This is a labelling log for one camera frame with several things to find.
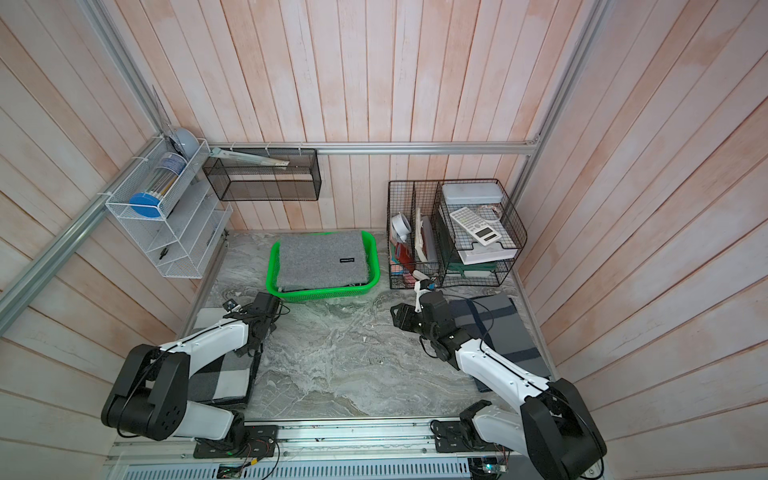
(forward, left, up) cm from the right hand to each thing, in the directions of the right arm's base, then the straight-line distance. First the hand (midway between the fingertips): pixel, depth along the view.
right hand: (397, 308), depth 86 cm
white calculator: (+24, -23, +11) cm, 35 cm away
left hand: (-5, +44, -8) cm, 45 cm away
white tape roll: (+36, -2, -1) cm, 36 cm away
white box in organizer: (+39, -26, +11) cm, 49 cm away
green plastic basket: (+12, +41, -1) cm, 43 cm away
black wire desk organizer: (+23, -19, +8) cm, 31 cm away
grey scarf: (+18, +28, 0) cm, 34 cm away
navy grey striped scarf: (+2, -33, -11) cm, 34 cm away
